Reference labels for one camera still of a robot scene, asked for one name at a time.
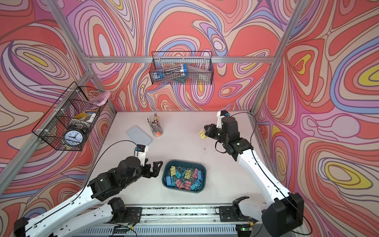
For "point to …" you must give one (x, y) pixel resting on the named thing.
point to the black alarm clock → (74, 136)
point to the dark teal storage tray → (182, 166)
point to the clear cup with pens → (155, 125)
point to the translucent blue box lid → (138, 136)
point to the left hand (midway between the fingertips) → (157, 162)
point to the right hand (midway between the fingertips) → (205, 130)
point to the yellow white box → (87, 116)
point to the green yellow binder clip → (188, 174)
